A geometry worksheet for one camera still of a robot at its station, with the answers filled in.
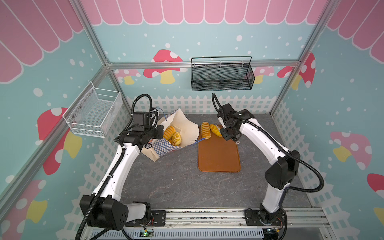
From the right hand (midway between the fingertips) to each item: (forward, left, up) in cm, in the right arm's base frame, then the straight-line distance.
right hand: (228, 133), depth 84 cm
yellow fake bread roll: (+9, +37, -11) cm, 39 cm away
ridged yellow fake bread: (+14, +12, -15) cm, 24 cm away
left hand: (-2, +37, +5) cm, 37 cm away
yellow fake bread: (+3, +31, -9) cm, 32 cm away
